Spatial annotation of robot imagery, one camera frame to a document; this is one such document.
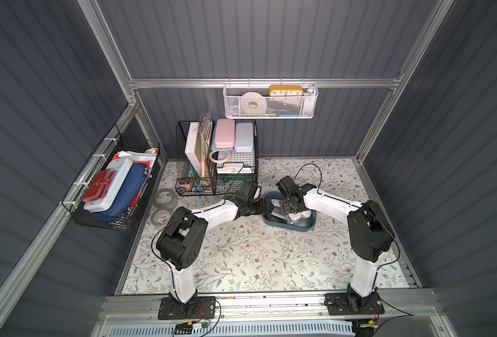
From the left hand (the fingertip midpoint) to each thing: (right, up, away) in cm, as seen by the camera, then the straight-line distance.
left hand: (269, 209), depth 92 cm
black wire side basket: (-59, +26, -13) cm, 66 cm away
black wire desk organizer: (-25, +23, +2) cm, 34 cm away
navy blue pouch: (-48, +9, -25) cm, 54 cm away
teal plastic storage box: (+13, -8, +1) cm, 15 cm away
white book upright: (-33, +27, -1) cm, 43 cm away
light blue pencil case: (-11, +33, +5) cm, 35 cm away
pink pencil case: (-20, +34, +4) cm, 40 cm away
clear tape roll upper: (-51, +4, +11) cm, 52 cm away
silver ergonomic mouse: (+11, -4, +1) cm, 12 cm away
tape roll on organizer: (-22, +21, 0) cm, 31 cm away
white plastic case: (-51, +18, -23) cm, 59 cm away
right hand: (+14, 0, +2) cm, 14 cm away
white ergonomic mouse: (+17, -2, +2) cm, 18 cm away
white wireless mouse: (+3, 0, 0) cm, 3 cm away
